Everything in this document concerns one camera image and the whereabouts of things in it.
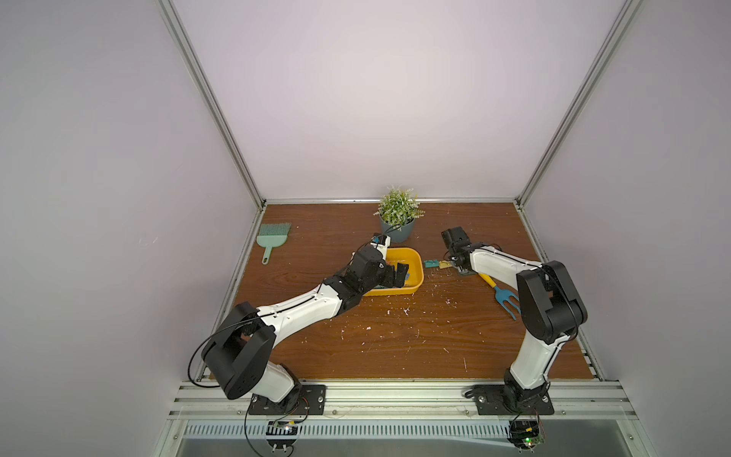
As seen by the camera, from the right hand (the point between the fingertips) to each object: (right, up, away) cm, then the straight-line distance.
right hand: (464, 249), depth 97 cm
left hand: (-24, -3, -14) cm, 28 cm away
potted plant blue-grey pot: (-23, +14, -2) cm, 27 cm away
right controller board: (+6, -43, -29) cm, 52 cm away
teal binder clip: (-11, -5, +1) cm, 12 cm away
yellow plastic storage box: (-17, -8, 0) cm, 19 cm away
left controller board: (-55, -46, -26) cm, 76 cm away
